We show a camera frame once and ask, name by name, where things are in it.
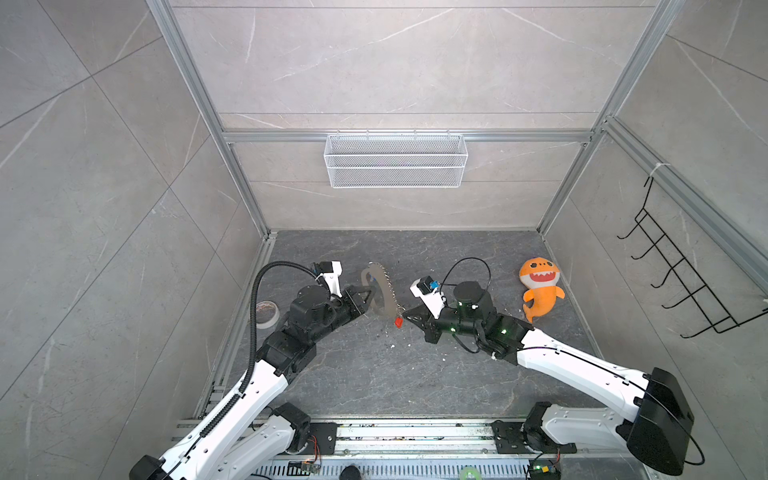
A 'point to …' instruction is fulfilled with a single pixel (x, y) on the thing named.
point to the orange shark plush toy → (541, 276)
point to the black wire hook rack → (698, 291)
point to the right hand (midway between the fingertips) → (406, 311)
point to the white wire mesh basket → (395, 161)
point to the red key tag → (398, 322)
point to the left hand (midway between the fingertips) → (377, 283)
